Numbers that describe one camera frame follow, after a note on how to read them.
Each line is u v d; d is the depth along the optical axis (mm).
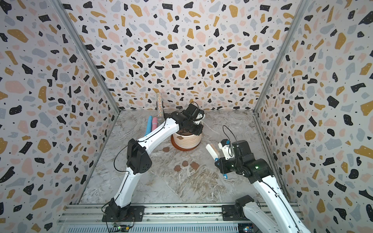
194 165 923
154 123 1097
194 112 717
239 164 524
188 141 897
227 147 654
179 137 862
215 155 730
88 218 740
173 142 983
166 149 955
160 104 997
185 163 923
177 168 901
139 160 541
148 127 1071
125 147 1004
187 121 661
